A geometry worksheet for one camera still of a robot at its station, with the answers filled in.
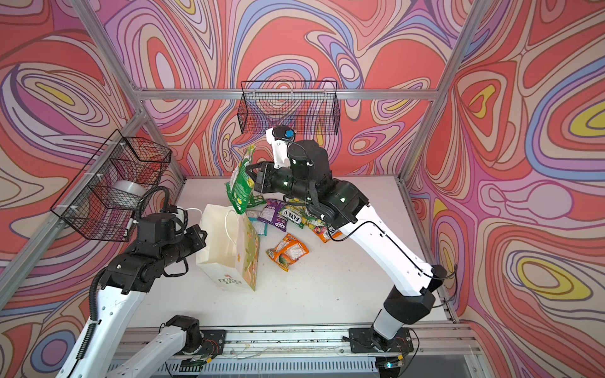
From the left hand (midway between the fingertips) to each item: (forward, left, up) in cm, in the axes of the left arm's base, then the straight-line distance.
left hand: (210, 232), depth 70 cm
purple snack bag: (+23, -14, -22) cm, 34 cm away
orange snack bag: (+5, -22, -21) cm, 31 cm away
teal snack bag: (+17, -10, -23) cm, 30 cm away
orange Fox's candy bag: (+14, -38, -22) cm, 46 cm away
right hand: (+2, -15, +21) cm, 26 cm away
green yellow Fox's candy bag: (+23, -25, -22) cm, 40 cm away
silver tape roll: (+13, +27, +7) cm, 30 cm away
